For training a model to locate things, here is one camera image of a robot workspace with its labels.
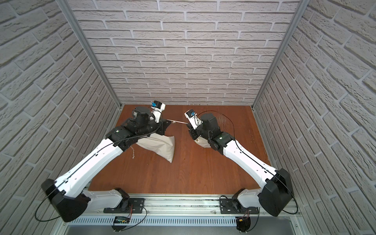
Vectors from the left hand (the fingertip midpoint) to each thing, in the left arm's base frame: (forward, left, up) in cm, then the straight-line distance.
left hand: (168, 116), depth 70 cm
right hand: (0, -9, -7) cm, 11 cm away
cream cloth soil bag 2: (-8, -18, -11) cm, 22 cm away
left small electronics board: (-39, +24, -36) cm, 58 cm away
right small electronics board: (-42, -37, -30) cm, 63 cm away
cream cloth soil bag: (-4, +5, -23) cm, 24 cm away
